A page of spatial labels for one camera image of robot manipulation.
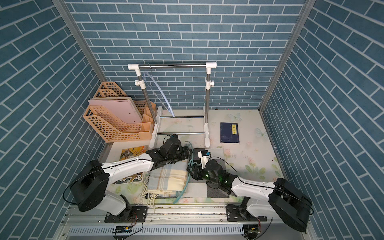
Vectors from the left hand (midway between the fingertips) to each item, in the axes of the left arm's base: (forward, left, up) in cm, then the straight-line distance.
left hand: (193, 154), depth 84 cm
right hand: (-9, +2, -1) cm, 9 cm away
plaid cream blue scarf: (-12, +15, -7) cm, 21 cm away
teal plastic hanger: (-4, +1, -2) cm, 5 cm away
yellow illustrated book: (+6, +42, -11) cm, 44 cm away
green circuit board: (-33, +33, -14) cm, 49 cm away
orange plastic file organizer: (+15, +50, +3) cm, 53 cm away
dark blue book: (+23, -25, -10) cm, 36 cm away
